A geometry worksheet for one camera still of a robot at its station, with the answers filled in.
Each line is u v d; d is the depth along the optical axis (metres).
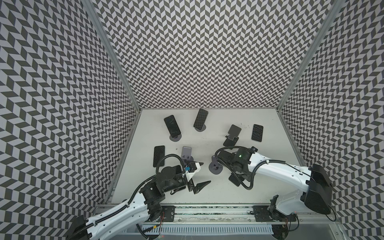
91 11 0.72
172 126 0.94
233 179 0.82
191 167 0.56
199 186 0.60
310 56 0.84
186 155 0.88
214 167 0.83
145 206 0.52
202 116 1.05
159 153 0.94
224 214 0.75
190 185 0.60
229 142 0.98
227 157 0.61
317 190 0.39
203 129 1.01
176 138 0.98
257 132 1.08
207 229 0.69
